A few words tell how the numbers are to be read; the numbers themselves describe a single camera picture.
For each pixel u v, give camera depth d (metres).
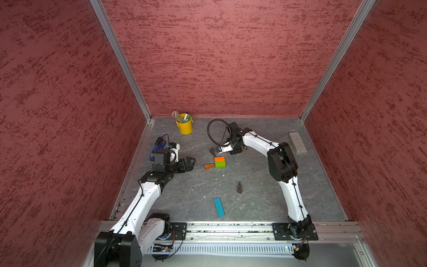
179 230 0.74
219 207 0.81
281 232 0.74
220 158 0.97
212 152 1.03
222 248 0.77
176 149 0.76
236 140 0.78
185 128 1.08
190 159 0.75
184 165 0.73
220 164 0.95
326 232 0.76
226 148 0.90
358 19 0.74
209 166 0.94
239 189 0.85
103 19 0.74
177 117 1.00
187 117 1.07
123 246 0.38
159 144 1.03
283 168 0.59
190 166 0.74
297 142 1.05
